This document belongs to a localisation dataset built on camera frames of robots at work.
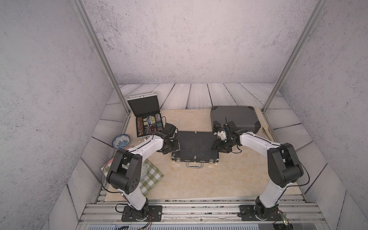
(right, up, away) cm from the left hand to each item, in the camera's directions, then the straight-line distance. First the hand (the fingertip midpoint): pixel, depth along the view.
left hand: (178, 149), depth 92 cm
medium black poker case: (+11, 0, 0) cm, 11 cm away
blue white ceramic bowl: (-40, +3, +9) cm, 41 cm away
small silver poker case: (-25, +26, +18) cm, 41 cm away
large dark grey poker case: (+49, +20, +15) cm, 55 cm away
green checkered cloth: (-16, -15, -6) cm, 22 cm away
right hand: (+23, 0, -1) cm, 23 cm away
